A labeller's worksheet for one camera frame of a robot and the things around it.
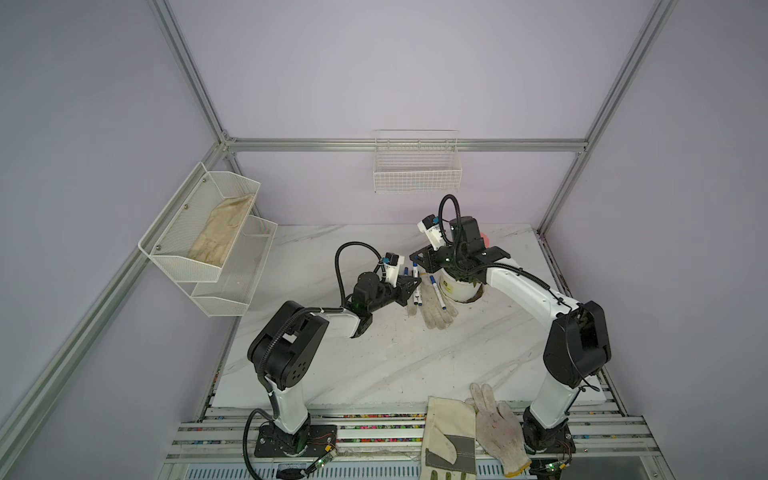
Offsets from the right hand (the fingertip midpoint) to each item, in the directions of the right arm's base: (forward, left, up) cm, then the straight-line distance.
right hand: (411, 257), depth 85 cm
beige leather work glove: (-44, -9, -21) cm, 50 cm away
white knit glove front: (-40, -21, -21) cm, 50 cm away
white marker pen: (-2, -1, -3) cm, 4 cm away
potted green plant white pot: (-2, -15, -13) cm, 21 cm away
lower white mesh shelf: (-3, +53, -8) cm, 54 cm away
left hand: (-3, -2, -6) cm, 7 cm away
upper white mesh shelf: (-1, +58, +10) cm, 59 cm away
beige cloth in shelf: (+1, +52, +9) cm, 53 cm away
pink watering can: (+17, -27, -10) cm, 33 cm away
